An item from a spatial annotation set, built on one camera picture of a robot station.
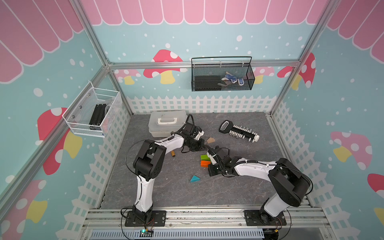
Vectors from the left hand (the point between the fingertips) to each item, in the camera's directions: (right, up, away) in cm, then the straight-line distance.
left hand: (206, 150), depth 94 cm
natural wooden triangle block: (+4, +6, +10) cm, 12 cm away
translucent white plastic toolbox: (-29, +17, +5) cm, 34 cm away
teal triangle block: (-7, -16, -7) cm, 19 cm away
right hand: (+1, -11, -4) cm, 12 cm away
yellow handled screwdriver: (-21, -3, +3) cm, 22 cm away
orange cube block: (-1, -8, -2) cm, 8 cm away
